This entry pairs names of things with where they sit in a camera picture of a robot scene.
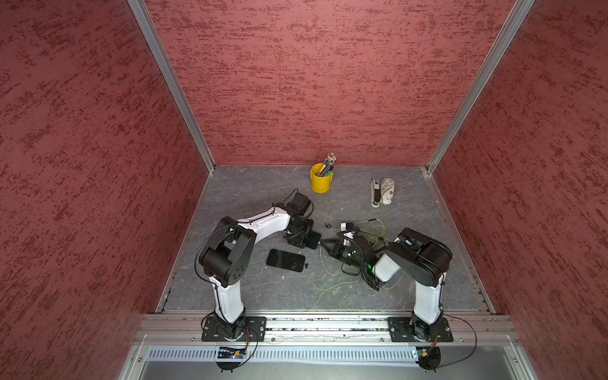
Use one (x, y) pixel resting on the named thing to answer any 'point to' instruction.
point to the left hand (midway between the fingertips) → (312, 238)
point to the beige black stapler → (375, 193)
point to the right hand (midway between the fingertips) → (321, 246)
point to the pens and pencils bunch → (328, 165)
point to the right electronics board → (428, 358)
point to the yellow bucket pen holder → (320, 184)
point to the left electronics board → (231, 352)
